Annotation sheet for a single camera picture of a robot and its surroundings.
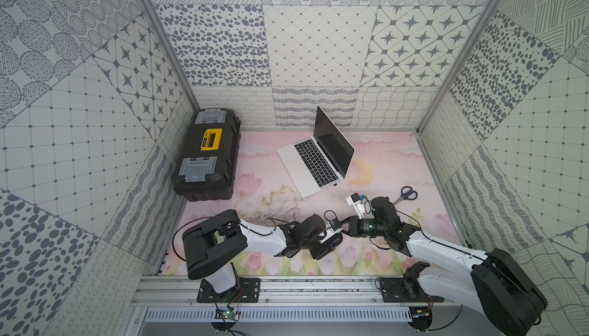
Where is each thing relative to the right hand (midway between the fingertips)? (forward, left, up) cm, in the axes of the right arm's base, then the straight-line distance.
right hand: (336, 228), depth 80 cm
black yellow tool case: (+19, +49, +12) cm, 54 cm away
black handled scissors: (+19, -33, -8) cm, 39 cm away
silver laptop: (+35, +4, -6) cm, 35 cm away
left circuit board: (-25, +36, -7) cm, 44 cm away
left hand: (-1, +1, -5) cm, 6 cm away
